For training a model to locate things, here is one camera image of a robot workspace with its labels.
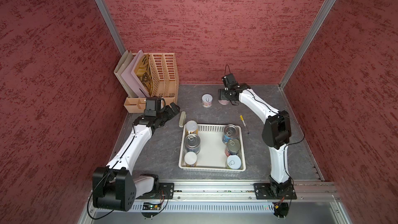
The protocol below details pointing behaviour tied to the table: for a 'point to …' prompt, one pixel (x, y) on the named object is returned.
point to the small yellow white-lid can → (190, 158)
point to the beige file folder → (123, 62)
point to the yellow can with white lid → (191, 127)
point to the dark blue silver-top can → (193, 143)
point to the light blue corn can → (230, 131)
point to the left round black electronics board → (147, 206)
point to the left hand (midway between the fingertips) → (174, 114)
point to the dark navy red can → (233, 148)
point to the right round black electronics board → (281, 209)
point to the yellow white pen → (242, 120)
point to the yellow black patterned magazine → (145, 73)
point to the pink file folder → (132, 83)
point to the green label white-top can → (233, 162)
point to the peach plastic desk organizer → (166, 66)
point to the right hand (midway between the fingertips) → (224, 97)
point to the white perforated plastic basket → (212, 157)
